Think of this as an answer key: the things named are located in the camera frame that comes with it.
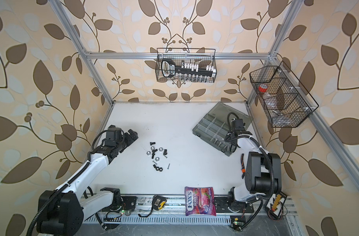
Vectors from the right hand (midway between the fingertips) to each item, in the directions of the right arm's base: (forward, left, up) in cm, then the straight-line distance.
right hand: (232, 140), depth 92 cm
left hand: (+1, +61, +8) cm, 62 cm away
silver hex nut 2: (-4, +54, -6) cm, 54 cm away
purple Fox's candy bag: (-32, +24, -3) cm, 40 cm away
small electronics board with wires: (-37, -14, -4) cm, 40 cm away
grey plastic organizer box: (+12, +10, -4) cm, 16 cm away
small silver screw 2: (-13, +41, -6) cm, 43 cm away
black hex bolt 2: (-5, +51, -6) cm, 51 cm away
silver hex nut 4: (-1, +52, -5) cm, 52 cm away
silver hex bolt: (+1, +9, -4) cm, 10 cm away
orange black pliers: (-14, -4, -4) cm, 15 cm away
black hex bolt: (+2, +53, -5) cm, 53 cm away
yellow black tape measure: (-33, +45, -2) cm, 56 cm away
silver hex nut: (-2, +46, -5) cm, 46 cm away
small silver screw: (-11, +48, -6) cm, 50 cm away
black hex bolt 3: (-4, +43, -5) cm, 44 cm away
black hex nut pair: (-14, +47, -6) cm, 50 cm away
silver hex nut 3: (-8, +48, -6) cm, 49 cm away
